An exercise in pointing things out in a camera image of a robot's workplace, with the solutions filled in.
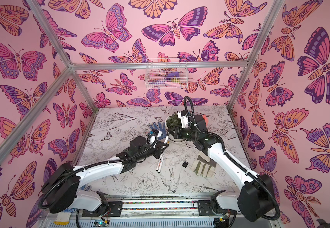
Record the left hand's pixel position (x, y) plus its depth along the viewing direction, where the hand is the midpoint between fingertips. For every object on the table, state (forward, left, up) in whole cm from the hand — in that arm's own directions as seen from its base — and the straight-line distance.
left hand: (168, 143), depth 77 cm
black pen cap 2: (-4, -9, -20) cm, 22 cm away
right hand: (+5, 0, +7) cm, 9 cm away
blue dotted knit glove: (+24, +7, -19) cm, 31 cm away
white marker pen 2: (-3, +6, -19) cm, 20 cm away
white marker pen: (+1, +1, +2) cm, 3 cm away
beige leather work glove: (-5, -21, -19) cm, 29 cm away
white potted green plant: (+16, -2, -2) cm, 17 cm away
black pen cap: (-4, -11, -20) cm, 23 cm away
